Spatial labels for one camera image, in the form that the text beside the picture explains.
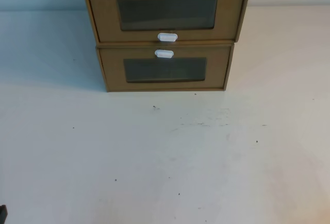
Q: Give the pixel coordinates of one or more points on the lower cardboard shoebox shell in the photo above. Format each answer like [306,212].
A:
[230,66]

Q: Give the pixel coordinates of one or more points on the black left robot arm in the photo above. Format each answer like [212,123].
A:
[3,214]

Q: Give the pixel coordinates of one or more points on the cardboard drawer with window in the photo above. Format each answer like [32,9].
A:
[143,20]
[111,74]

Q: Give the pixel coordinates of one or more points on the white drawer handle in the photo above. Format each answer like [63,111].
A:
[164,53]
[167,37]

